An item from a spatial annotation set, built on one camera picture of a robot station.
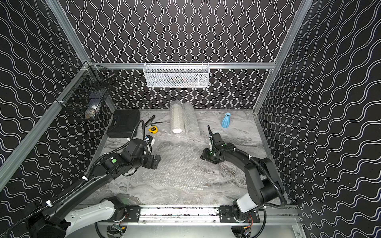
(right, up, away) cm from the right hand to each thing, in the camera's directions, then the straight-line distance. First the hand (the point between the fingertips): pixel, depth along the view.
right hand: (204, 157), depth 91 cm
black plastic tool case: (-56, +22, +15) cm, 62 cm away
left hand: (-27, +5, -15) cm, 32 cm away
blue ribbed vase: (+16, +23, +13) cm, 31 cm away
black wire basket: (-75, +38, +1) cm, 84 cm away
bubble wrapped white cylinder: (-18, +25, +15) cm, 34 cm away
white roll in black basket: (-64, +27, -8) cm, 70 cm away
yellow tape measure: (-35, +17, +15) cm, 42 cm away
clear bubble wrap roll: (-8, +20, +9) cm, 23 cm away
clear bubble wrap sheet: (-14, -5, 0) cm, 15 cm away
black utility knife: (-40, +22, +22) cm, 51 cm away
